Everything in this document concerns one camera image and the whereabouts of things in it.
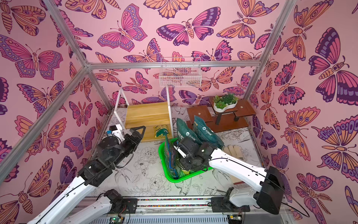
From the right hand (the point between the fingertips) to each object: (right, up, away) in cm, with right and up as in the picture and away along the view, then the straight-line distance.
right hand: (182, 161), depth 75 cm
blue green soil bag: (-6, +4, -7) cm, 10 cm away
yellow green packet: (-15, +15, +22) cm, 30 cm away
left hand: (-18, +17, -8) cm, 26 cm away
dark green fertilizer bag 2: (+11, +16, -5) cm, 20 cm away
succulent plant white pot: (+24, +32, +8) cm, 40 cm away
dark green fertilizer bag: (0, +16, -4) cm, 17 cm away
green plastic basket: (+1, -8, +1) cm, 8 cm away
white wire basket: (-1, +55, +20) cm, 58 cm away
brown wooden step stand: (+37, +23, +32) cm, 54 cm away
